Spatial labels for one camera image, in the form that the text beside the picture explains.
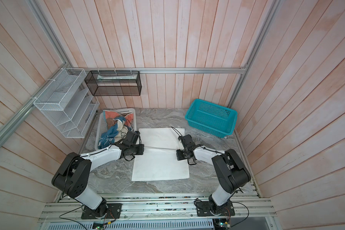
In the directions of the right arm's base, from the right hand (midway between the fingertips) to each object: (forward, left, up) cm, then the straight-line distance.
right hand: (179, 154), depth 95 cm
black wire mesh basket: (+44, +49, +25) cm, 71 cm away
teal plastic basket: (+32, -30, 0) cm, 44 cm away
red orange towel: (+26, +51, +8) cm, 58 cm away
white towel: (-7, +13, +3) cm, 15 cm away
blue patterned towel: (0, +45, +16) cm, 48 cm away
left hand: (0, +24, +4) cm, 25 cm away
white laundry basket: (+19, +57, +11) cm, 61 cm away
